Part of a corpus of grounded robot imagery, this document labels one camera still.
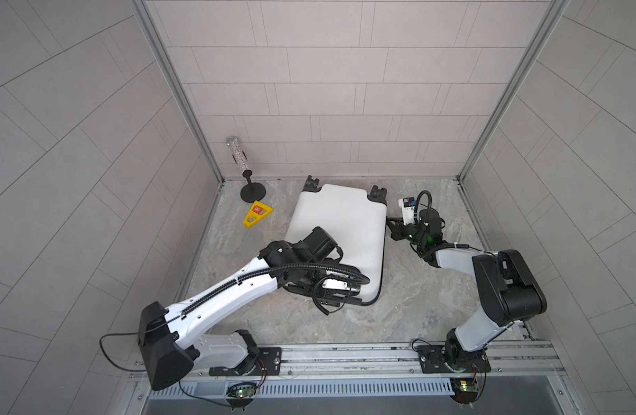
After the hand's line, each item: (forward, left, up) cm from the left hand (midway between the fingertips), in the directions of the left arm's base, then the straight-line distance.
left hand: (339, 281), depth 71 cm
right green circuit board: (-23, -34, -15) cm, 44 cm away
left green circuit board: (-24, +24, -12) cm, 36 cm away
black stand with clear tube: (+46, +37, -15) cm, 60 cm away
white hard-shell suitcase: (+18, -5, +5) cm, 19 cm away
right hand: (+26, -18, -6) cm, 33 cm away
